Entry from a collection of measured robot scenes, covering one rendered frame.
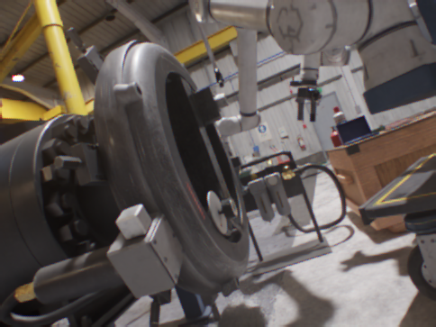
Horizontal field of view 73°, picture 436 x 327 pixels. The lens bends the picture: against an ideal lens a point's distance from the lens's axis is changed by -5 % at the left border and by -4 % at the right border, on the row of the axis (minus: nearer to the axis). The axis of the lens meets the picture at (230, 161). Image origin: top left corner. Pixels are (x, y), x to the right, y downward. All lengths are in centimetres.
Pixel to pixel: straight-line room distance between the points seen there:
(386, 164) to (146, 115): 124
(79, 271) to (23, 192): 33
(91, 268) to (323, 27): 65
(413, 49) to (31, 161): 96
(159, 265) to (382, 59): 65
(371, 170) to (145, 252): 124
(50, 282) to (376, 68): 83
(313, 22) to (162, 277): 57
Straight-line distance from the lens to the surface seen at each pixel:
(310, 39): 73
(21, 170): 93
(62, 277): 66
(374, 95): 82
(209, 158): 86
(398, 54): 81
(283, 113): 1169
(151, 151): 61
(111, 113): 65
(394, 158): 161
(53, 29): 544
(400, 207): 83
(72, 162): 59
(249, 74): 144
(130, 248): 54
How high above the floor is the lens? 51
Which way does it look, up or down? 3 degrees up
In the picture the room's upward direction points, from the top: 20 degrees counter-clockwise
